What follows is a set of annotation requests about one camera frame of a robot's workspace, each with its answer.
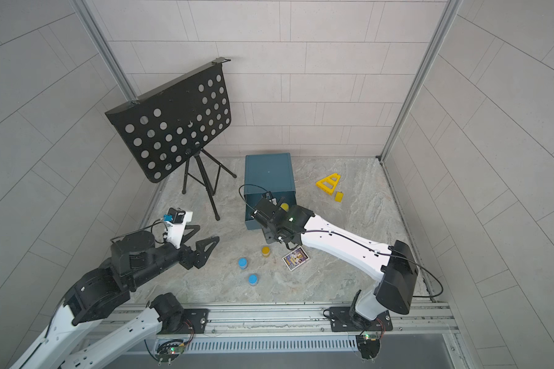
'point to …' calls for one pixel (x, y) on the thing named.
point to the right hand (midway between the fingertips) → (273, 229)
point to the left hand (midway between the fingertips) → (214, 233)
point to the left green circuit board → (168, 353)
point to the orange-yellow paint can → (265, 251)
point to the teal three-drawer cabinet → (268, 173)
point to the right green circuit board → (368, 345)
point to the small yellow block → (338, 197)
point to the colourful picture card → (295, 258)
